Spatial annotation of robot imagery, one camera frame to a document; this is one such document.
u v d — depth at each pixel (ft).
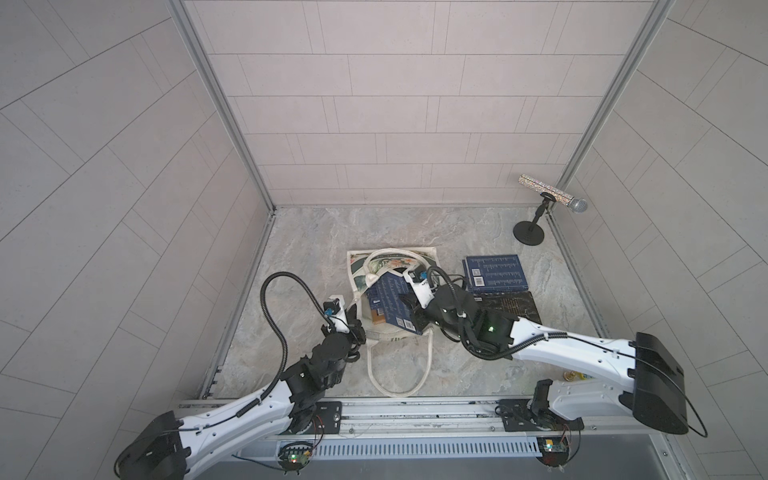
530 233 3.55
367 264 2.54
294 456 2.12
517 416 2.22
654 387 1.28
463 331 1.77
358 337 2.26
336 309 2.12
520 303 2.92
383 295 2.49
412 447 2.23
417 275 1.99
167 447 1.41
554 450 2.23
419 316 2.06
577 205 2.85
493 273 3.10
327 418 2.33
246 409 1.62
